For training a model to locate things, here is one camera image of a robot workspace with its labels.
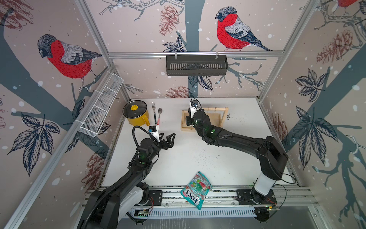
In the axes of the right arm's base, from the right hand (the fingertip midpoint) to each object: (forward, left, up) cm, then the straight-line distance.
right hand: (189, 107), depth 82 cm
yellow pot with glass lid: (+6, +37, -13) cm, 40 cm away
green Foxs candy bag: (-39, -5, -21) cm, 45 cm away
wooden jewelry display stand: (+12, -21, -23) cm, 34 cm away
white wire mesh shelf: (-5, +58, -5) cm, 58 cm away
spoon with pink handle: (+17, +25, -24) cm, 38 cm away
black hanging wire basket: (+38, -5, +5) cm, 39 cm away
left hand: (-11, +10, -9) cm, 18 cm away
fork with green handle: (+23, +31, -25) cm, 46 cm away
